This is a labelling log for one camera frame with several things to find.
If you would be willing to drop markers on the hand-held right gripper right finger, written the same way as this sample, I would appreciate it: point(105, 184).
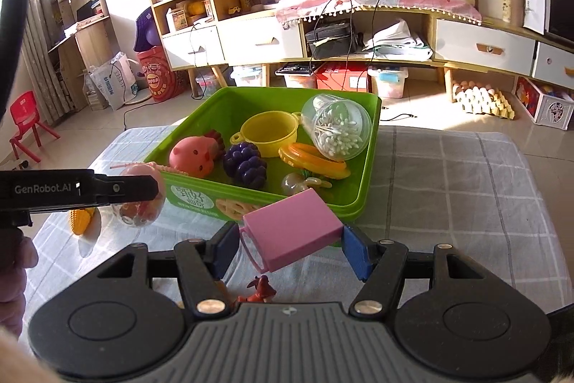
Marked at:
point(356, 250)

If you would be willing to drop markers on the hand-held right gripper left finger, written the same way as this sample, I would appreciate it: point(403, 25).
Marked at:
point(224, 250)

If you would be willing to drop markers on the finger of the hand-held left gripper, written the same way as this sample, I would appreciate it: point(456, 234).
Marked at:
point(130, 188)

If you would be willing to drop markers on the clear ball with pink filling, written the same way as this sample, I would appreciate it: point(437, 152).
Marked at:
point(139, 214)

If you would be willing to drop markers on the green plastic box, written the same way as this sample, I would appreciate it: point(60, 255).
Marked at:
point(349, 194)

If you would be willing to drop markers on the pink box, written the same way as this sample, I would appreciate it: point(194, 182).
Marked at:
point(291, 230)

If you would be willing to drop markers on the pink toy octopus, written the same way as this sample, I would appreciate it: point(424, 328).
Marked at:
point(193, 154)

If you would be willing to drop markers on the purple toy grapes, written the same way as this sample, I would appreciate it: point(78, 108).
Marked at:
point(244, 165)

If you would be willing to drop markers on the clear toy pacifier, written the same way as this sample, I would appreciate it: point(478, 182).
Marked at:
point(293, 184)

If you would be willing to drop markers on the yellow toy pot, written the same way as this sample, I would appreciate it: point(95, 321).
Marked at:
point(269, 140)

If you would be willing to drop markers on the clear cotton swab jar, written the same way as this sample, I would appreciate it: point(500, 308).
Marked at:
point(336, 127)

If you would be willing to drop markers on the person's left hand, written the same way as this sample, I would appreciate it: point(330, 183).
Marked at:
point(15, 284)

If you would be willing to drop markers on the yellow toy corn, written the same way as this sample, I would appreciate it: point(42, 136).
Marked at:
point(83, 221)

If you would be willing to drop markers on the red plastic chair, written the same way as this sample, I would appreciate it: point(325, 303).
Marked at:
point(27, 114)

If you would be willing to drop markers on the white printed sack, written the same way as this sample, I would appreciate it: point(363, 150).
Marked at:
point(112, 82)

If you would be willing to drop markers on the grey checked blanket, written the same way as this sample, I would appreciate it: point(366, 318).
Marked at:
point(448, 194)

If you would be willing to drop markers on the beige curtain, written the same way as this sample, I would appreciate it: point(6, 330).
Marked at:
point(45, 64)

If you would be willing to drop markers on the wooden side desk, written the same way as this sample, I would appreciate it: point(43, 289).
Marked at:
point(85, 46)

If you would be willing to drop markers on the purple plastic seat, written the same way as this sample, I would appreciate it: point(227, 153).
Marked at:
point(145, 31)

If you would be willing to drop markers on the clear storage box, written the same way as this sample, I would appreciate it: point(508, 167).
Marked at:
point(388, 84)

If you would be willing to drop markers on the red cardboard box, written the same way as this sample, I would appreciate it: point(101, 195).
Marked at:
point(341, 78)

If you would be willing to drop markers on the small printed boxes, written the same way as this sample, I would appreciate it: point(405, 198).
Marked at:
point(177, 19)

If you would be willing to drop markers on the clear box with black lid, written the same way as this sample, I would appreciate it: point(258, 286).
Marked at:
point(293, 78)

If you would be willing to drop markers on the egg tray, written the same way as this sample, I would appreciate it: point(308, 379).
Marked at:
point(482, 100)

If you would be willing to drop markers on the wooden cabinet with white drawers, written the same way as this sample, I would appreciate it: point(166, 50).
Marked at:
point(260, 35)

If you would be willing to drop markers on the yellow toy car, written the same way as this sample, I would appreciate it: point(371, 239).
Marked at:
point(234, 10)

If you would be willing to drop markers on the black bag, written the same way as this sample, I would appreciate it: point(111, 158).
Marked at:
point(329, 39)

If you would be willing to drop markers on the white paper bags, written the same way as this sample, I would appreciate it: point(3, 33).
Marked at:
point(394, 37)

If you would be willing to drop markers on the white toy crate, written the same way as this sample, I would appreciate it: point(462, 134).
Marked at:
point(551, 105)

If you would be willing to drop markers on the black microwave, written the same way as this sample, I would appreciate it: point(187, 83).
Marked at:
point(563, 13)

